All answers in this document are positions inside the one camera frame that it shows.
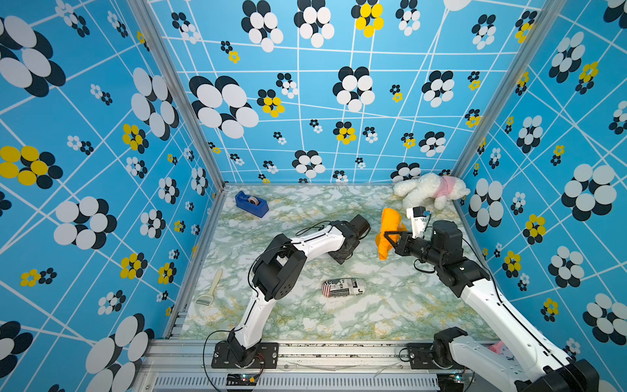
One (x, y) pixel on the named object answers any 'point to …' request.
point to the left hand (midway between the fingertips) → (356, 248)
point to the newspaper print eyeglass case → (343, 287)
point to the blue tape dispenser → (251, 205)
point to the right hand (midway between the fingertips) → (389, 233)
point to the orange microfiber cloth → (391, 223)
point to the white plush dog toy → (430, 188)
